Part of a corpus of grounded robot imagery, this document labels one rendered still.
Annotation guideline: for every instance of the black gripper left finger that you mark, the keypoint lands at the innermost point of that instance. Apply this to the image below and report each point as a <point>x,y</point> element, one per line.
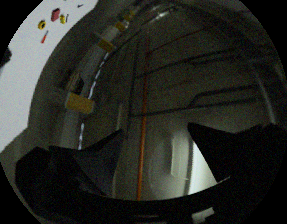
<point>97,162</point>

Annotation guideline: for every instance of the yellow spirit level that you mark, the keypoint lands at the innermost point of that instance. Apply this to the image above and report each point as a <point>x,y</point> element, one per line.
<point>62,19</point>

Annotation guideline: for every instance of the red rectangular block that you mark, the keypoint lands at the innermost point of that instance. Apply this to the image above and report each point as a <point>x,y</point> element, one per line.
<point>55,14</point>

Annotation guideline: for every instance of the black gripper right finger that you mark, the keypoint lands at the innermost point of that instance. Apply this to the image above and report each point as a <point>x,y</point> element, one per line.
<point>221,149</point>

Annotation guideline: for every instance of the yellow tape roll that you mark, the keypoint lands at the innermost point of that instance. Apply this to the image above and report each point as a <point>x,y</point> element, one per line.
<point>42,25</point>

